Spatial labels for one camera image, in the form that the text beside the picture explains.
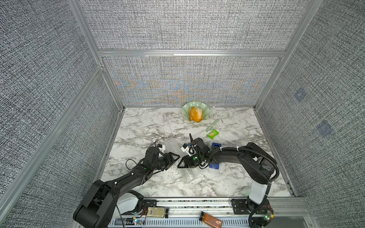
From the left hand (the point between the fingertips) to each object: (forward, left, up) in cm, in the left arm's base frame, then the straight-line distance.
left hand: (180, 158), depth 82 cm
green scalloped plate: (+43, -21, -4) cm, 48 cm away
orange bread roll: (+34, -12, 0) cm, 36 cm away
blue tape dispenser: (-4, -21, -4) cm, 21 cm away
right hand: (-2, +1, -4) cm, 5 cm away
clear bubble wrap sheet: (-9, -4, -2) cm, 10 cm away
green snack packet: (+21, -24, -8) cm, 33 cm away
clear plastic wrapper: (+31, -26, -9) cm, 41 cm away
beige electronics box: (-25, +13, -4) cm, 29 cm away
